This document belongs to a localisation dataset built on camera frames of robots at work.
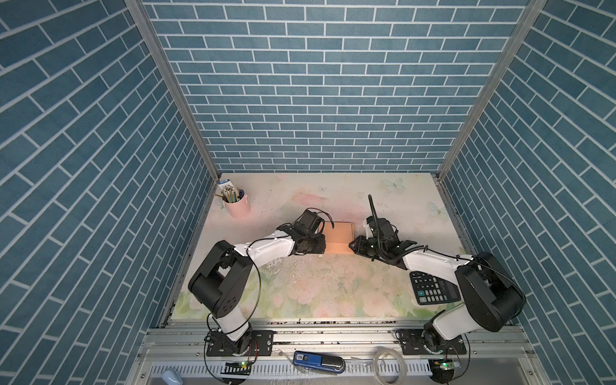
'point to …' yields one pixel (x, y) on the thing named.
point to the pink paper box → (338, 239)
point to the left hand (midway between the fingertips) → (328, 247)
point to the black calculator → (430, 289)
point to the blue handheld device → (330, 363)
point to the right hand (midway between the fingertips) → (351, 246)
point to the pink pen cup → (240, 208)
